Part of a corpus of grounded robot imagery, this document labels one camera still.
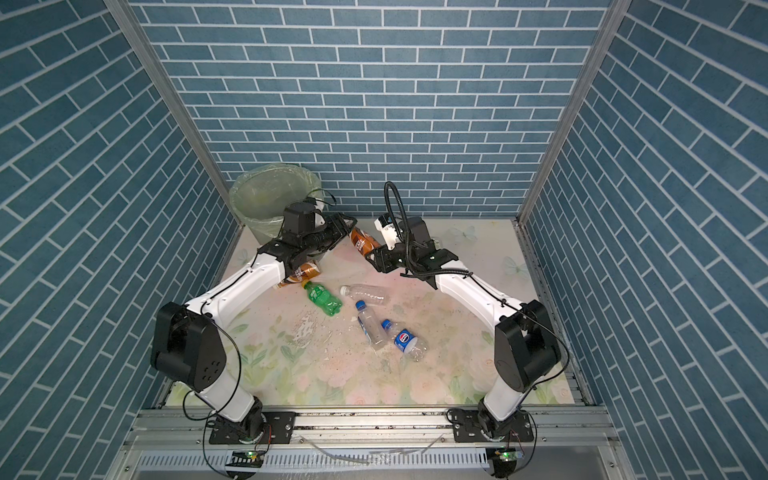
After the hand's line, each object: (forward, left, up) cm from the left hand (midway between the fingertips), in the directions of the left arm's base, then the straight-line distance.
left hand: (354, 223), depth 84 cm
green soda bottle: (-11, +11, -23) cm, 28 cm away
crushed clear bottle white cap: (-6, -3, -28) cm, 29 cm away
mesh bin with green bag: (+18, +33, -5) cm, 38 cm away
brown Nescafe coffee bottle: (-6, -2, -1) cm, 7 cm away
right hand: (-6, -5, -4) cm, 9 cm away
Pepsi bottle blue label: (-26, -17, -26) cm, 41 cm away
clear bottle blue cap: (-21, -4, -22) cm, 31 cm away
